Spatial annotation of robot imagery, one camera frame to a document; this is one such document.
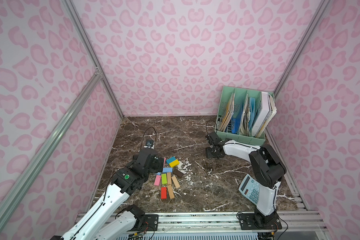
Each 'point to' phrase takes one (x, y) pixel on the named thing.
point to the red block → (164, 192)
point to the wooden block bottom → (170, 191)
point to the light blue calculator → (249, 188)
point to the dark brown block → (178, 173)
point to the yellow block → (175, 163)
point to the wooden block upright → (169, 178)
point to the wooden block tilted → (175, 181)
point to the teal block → (170, 160)
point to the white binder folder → (265, 111)
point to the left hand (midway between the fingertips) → (152, 156)
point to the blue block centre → (165, 170)
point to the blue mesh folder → (236, 119)
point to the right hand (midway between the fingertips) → (210, 153)
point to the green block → (164, 178)
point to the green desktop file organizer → (243, 114)
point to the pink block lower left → (157, 181)
